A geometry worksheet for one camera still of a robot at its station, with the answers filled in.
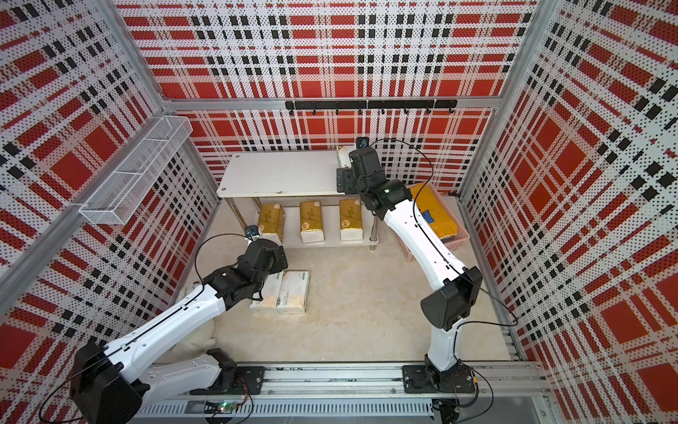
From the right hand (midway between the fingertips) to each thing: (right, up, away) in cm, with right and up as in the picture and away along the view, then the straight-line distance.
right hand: (360, 172), depth 77 cm
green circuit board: (-36, -64, -8) cm, 74 cm away
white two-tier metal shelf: (-28, -4, +42) cm, 51 cm away
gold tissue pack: (-32, -13, +19) cm, 40 cm away
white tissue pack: (-22, -38, +9) cm, 45 cm away
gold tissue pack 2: (-18, -14, +18) cm, 29 cm away
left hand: (-27, -25, +4) cm, 37 cm away
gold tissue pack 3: (-3, -13, +18) cm, 23 cm away
